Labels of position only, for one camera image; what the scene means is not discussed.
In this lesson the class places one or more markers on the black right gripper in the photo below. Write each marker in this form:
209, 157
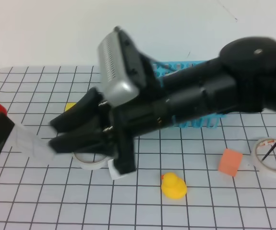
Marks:
132, 110

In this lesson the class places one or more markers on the red-capped clear tube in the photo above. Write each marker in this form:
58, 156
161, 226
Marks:
28, 143

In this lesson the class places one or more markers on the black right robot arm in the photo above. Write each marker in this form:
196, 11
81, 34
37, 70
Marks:
241, 79

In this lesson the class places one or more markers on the blue test tube rack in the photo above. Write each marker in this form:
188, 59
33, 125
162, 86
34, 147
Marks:
162, 69

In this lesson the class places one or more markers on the white grid-pattern cloth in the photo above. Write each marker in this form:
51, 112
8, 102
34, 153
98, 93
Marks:
63, 196

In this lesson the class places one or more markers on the left white tape roll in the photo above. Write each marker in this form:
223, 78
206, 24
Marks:
90, 165

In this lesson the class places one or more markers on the white tape roll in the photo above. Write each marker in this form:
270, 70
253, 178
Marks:
90, 165
261, 167

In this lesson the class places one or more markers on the yellow foam cube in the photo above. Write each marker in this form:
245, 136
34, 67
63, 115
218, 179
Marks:
69, 106

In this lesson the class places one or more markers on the white foam cube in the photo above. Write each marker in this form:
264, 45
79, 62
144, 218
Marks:
116, 175

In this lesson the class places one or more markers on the yellow rubber duck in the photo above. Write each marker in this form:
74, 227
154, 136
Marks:
173, 186

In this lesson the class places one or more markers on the orange foam cube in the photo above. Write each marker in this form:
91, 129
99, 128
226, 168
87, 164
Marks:
230, 162

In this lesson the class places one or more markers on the right white tape roll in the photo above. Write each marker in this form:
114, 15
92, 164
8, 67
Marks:
261, 167

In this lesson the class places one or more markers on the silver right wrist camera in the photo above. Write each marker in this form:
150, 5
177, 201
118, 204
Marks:
121, 68

